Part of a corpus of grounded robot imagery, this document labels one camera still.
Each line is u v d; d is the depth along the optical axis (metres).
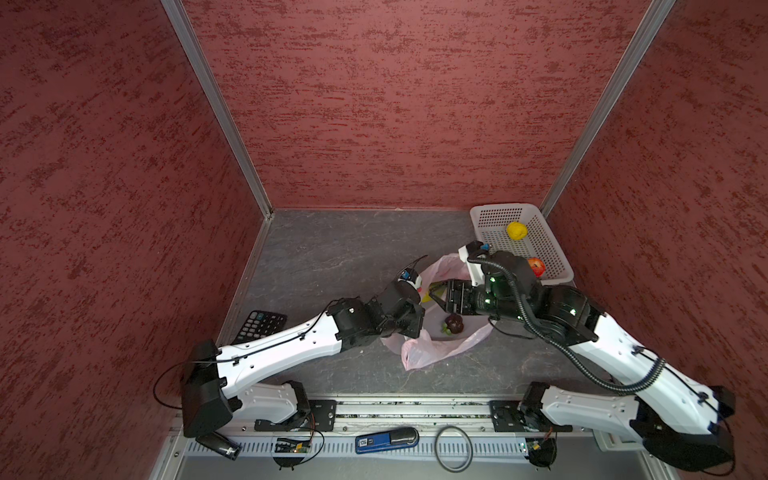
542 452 0.71
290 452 0.73
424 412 0.76
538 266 0.97
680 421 0.39
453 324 0.86
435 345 0.72
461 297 0.53
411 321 0.64
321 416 0.74
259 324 0.88
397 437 0.67
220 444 0.68
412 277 0.64
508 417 0.74
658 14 0.71
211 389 0.38
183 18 0.72
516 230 1.09
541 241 1.05
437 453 0.69
